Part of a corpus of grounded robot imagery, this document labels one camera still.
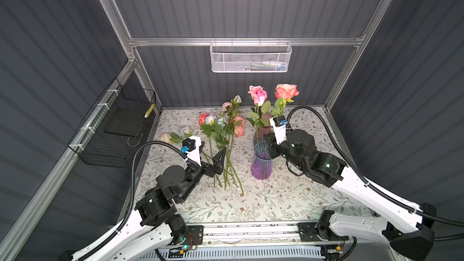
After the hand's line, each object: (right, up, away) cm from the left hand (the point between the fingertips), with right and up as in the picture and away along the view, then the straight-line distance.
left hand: (215, 146), depth 62 cm
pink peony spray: (+4, +8, +47) cm, 48 cm away
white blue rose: (-21, +5, +43) cm, 48 cm away
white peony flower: (-8, +10, +42) cm, 44 cm away
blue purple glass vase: (+21, -14, +34) cm, 43 cm away
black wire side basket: (-45, +3, +10) cm, 46 cm away
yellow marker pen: (-33, +14, +21) cm, 41 cm away
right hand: (+19, +3, +6) cm, 21 cm away
